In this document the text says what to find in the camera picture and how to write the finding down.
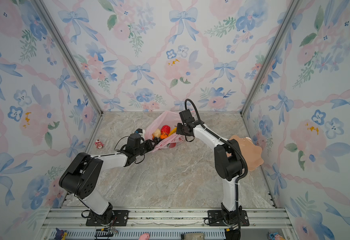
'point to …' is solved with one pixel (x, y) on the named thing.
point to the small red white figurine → (98, 144)
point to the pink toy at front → (145, 236)
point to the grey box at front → (194, 236)
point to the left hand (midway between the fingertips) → (157, 141)
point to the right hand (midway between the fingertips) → (180, 128)
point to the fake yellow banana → (173, 131)
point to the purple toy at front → (59, 234)
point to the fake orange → (163, 136)
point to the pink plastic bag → (165, 118)
